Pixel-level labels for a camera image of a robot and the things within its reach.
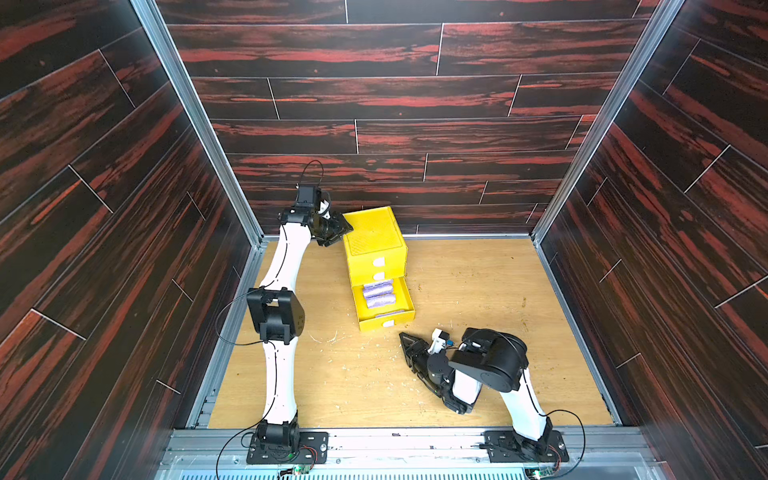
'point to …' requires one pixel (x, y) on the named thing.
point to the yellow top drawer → (378, 261)
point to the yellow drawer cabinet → (376, 248)
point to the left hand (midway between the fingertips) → (351, 230)
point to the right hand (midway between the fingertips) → (403, 333)
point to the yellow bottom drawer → (385, 315)
